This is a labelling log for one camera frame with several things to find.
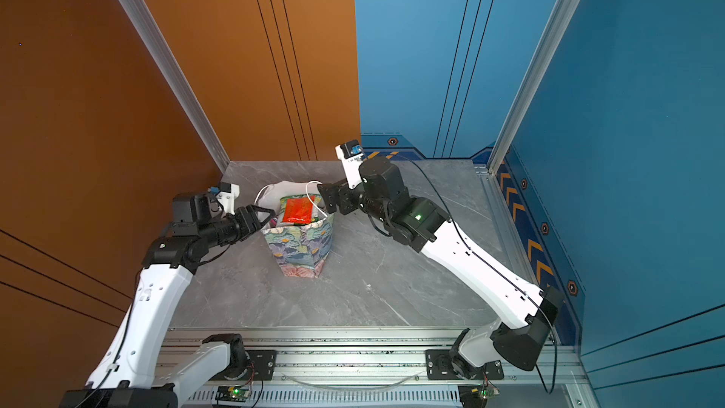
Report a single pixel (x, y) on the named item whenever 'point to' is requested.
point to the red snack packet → (298, 210)
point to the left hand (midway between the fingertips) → (270, 213)
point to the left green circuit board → (232, 394)
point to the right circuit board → (485, 392)
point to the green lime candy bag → (316, 204)
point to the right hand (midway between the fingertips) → (332, 179)
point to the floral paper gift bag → (300, 232)
